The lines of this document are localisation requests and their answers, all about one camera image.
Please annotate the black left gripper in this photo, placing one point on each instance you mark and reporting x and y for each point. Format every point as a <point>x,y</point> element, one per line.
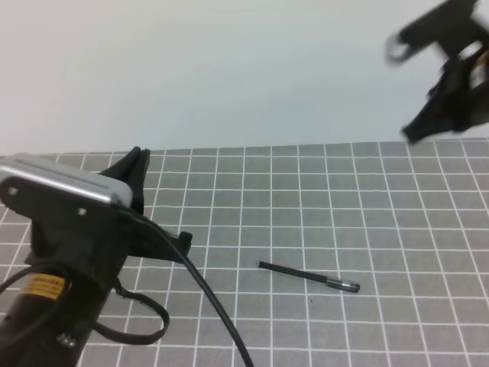
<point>95,248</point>

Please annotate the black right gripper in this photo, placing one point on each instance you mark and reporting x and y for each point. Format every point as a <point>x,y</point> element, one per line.
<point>453,29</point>

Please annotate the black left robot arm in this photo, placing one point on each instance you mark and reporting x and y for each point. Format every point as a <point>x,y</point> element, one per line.
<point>50,321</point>

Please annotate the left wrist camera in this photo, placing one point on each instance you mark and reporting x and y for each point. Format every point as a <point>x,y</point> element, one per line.
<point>42,190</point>

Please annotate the black pen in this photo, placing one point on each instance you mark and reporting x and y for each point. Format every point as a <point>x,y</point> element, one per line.
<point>300,274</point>

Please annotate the clear pen cap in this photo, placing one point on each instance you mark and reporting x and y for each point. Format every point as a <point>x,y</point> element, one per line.
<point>342,285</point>

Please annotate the grey grid tablecloth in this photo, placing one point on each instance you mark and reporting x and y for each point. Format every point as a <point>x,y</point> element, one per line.
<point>409,224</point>

